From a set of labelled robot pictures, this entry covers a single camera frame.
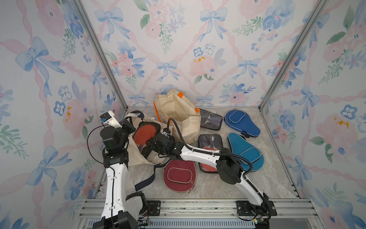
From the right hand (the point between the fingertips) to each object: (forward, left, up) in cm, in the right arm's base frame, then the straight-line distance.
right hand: (147, 145), depth 88 cm
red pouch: (-17, -21, -5) cm, 27 cm away
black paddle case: (+26, -42, -7) cm, 50 cm away
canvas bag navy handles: (-11, +3, +6) cm, 13 cm away
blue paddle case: (+25, -64, -5) cm, 69 cm away
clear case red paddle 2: (+7, -42, -7) cm, 43 cm away
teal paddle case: (+3, -60, -8) cm, 61 cm away
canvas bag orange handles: (+10, -25, +14) cm, 31 cm away
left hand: (+3, +3, +24) cm, 24 cm away
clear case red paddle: (+12, +4, -1) cm, 12 cm away
